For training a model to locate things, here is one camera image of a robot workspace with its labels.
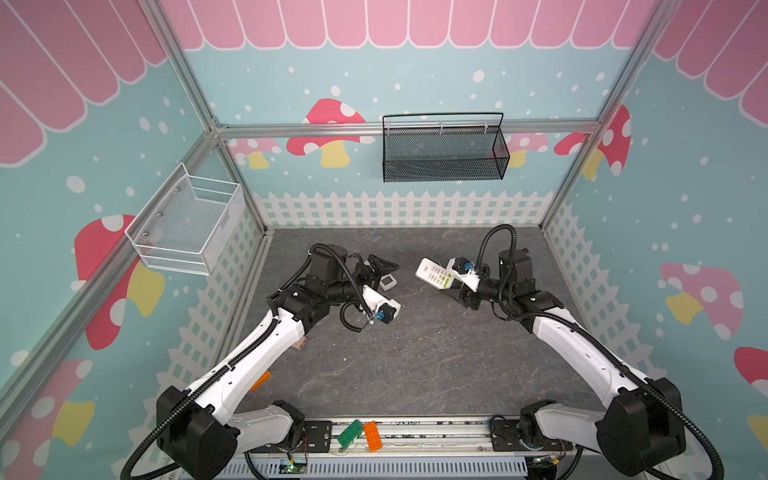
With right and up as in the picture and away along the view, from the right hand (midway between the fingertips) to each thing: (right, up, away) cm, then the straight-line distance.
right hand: (448, 277), depth 79 cm
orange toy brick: (-20, -39, -5) cm, 44 cm away
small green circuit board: (-39, -46, -7) cm, 61 cm away
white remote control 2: (-4, +1, -2) cm, 4 cm away
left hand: (-16, 0, -5) cm, 17 cm away
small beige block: (-42, -20, +8) cm, 47 cm away
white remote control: (-17, -3, +23) cm, 29 cm away
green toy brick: (-25, -39, -5) cm, 47 cm away
